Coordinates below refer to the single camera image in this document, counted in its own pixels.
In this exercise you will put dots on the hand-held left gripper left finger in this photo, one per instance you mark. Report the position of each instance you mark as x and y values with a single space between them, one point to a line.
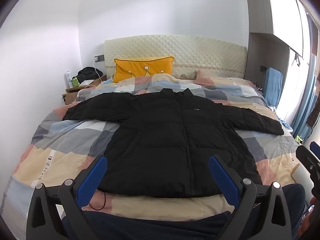
91 180

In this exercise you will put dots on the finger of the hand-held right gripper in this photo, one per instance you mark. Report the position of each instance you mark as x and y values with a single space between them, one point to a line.
315 147
310 163

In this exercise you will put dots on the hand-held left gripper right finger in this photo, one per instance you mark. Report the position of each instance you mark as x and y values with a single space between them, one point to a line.
225 180

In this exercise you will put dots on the black puffer jacket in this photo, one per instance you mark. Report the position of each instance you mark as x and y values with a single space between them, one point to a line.
162 135

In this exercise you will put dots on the person's right hand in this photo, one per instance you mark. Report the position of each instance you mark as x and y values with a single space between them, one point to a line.
307 223

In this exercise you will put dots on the checkered patchwork quilt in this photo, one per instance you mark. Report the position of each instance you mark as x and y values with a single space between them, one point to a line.
62 160

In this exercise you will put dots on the blue curtain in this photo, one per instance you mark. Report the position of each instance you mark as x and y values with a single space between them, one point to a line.
303 110

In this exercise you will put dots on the blue covered chair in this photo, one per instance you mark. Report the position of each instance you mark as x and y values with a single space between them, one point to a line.
273 85

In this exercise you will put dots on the person's dark blue pants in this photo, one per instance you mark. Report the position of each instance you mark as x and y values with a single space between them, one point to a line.
162 227

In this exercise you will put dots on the brown box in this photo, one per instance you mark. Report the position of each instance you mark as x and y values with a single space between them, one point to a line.
68 98

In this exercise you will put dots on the wooden nightstand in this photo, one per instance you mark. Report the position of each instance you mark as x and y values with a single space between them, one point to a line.
75 89

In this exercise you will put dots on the white tablet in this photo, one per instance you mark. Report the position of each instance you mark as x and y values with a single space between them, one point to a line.
86 82

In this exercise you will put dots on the green box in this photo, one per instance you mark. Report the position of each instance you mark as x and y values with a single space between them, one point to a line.
75 82

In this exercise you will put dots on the white bottle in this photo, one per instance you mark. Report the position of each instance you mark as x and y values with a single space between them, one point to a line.
68 78

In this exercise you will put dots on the black bag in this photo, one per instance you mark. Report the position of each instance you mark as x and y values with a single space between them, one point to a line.
87 73

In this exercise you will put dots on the pink pillow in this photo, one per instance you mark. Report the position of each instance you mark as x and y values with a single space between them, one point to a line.
201 74

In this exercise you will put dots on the floral pillow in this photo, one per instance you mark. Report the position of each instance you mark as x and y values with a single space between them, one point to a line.
183 75

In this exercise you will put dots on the yellow crown pillow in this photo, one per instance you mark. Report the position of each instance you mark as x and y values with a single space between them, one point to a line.
135 67

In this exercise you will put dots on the cream quilted headboard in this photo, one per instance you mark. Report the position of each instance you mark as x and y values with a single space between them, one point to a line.
200 52

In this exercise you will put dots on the grey wall socket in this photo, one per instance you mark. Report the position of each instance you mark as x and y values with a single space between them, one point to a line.
100 58

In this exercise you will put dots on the grey wall cabinet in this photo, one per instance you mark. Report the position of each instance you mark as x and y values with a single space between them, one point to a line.
282 12

